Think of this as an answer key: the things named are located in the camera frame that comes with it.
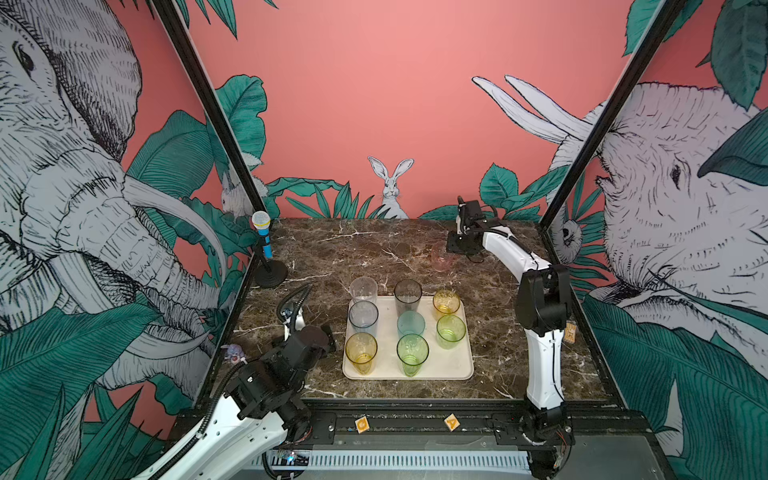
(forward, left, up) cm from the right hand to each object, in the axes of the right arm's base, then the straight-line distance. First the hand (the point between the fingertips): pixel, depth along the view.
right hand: (448, 241), depth 100 cm
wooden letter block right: (-52, +3, -10) cm, 54 cm away
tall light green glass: (-38, +14, +1) cm, 41 cm away
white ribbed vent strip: (-60, +21, -11) cm, 65 cm away
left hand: (-34, +38, +6) cm, 51 cm away
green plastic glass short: (-28, +1, -8) cm, 30 cm away
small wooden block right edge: (-27, -36, -11) cm, 47 cm away
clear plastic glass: (-11, +29, -14) cm, 34 cm away
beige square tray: (-38, 0, -11) cm, 39 cm away
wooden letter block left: (-53, +26, -10) cm, 60 cm away
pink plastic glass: (0, +1, -11) cm, 11 cm away
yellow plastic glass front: (-17, +1, -12) cm, 20 cm away
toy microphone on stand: (-6, +62, -10) cm, 63 cm away
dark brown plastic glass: (-24, +15, +4) cm, 28 cm away
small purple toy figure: (-37, +63, -6) cm, 73 cm away
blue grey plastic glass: (-28, +27, 0) cm, 39 cm away
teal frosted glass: (-27, +13, -7) cm, 31 cm away
